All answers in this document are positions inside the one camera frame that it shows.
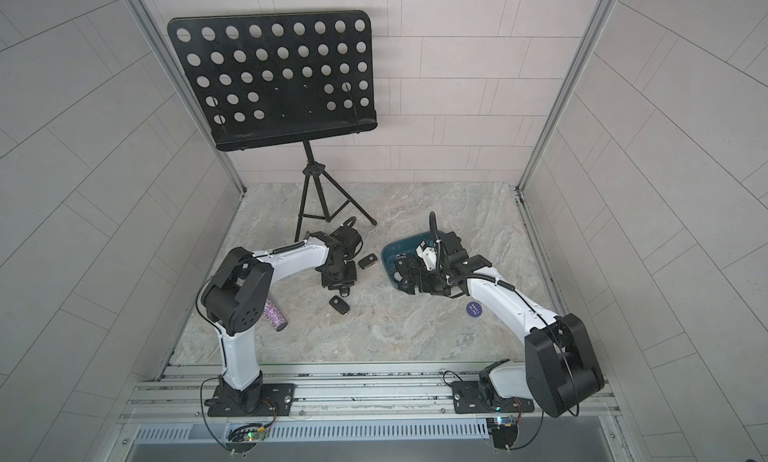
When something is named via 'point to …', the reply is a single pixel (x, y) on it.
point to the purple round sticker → (474, 309)
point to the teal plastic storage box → (402, 246)
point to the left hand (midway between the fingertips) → (356, 283)
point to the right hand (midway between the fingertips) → (412, 285)
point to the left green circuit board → (242, 439)
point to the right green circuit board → (503, 429)
